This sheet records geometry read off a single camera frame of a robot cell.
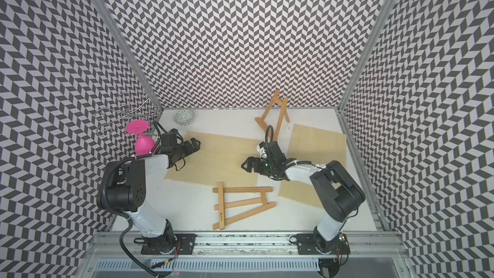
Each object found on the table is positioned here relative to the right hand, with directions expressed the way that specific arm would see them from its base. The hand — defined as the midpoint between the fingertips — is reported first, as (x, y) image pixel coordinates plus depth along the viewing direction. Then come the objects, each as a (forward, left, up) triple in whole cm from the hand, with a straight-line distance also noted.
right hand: (249, 170), depth 89 cm
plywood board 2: (+16, -35, -4) cm, 39 cm away
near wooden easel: (-16, +11, 0) cm, 19 cm away
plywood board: (+8, +16, -3) cm, 18 cm away
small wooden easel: (+24, -17, +13) cm, 32 cm away
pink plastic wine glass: (+2, +40, +20) cm, 45 cm away
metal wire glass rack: (+26, +62, +9) cm, 68 cm away
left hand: (+14, +29, 0) cm, 32 cm away
